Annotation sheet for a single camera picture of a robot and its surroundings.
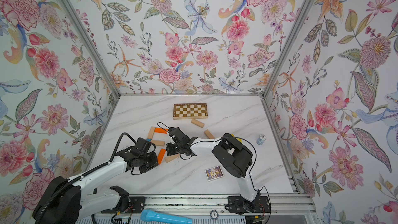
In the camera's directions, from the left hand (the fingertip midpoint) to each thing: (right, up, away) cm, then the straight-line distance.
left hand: (162, 162), depth 85 cm
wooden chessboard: (+14, +28, +22) cm, 38 cm away
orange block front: (-2, +3, +5) cm, 6 cm away
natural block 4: (+3, +1, +3) cm, 5 cm away
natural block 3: (+26, +13, +13) cm, 32 cm away
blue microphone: (-2, -17, -17) cm, 24 cm away
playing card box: (+28, -4, -3) cm, 28 cm away
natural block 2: (+19, +20, +19) cm, 34 cm away
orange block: (-5, +16, +15) cm, 22 cm away
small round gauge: (+27, -20, -13) cm, 36 cm away
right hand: (+1, +7, +5) cm, 9 cm away
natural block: (-10, +15, +14) cm, 23 cm away
